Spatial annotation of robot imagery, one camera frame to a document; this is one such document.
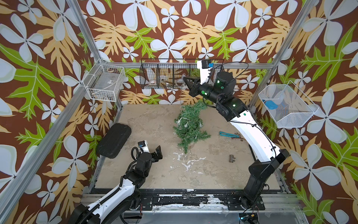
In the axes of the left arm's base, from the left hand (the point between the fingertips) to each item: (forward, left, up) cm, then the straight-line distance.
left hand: (154, 146), depth 85 cm
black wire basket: (+47, -8, +21) cm, 52 cm away
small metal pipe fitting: (-4, -50, -8) cm, 50 cm away
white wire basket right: (+17, -81, +18) cm, 84 cm away
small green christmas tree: (+1, -20, +21) cm, 29 cm away
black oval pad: (+6, +29, -4) cm, 29 cm away
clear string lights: (+1, -15, +23) cm, 28 cm away
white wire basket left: (+30, +31, +25) cm, 50 cm away
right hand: (+12, -17, +41) cm, 46 cm away
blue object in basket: (+21, -73, +16) cm, 78 cm away
